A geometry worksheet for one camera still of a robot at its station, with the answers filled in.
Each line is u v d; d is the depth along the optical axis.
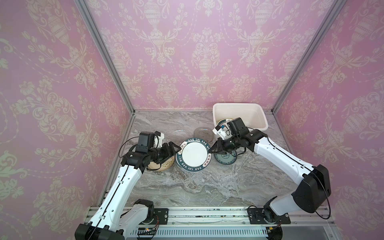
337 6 0.69
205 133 1.06
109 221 0.39
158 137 0.71
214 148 0.75
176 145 0.71
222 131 0.74
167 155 0.65
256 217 0.73
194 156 0.76
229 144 0.67
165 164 0.92
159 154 0.64
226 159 0.95
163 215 0.74
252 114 1.05
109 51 0.88
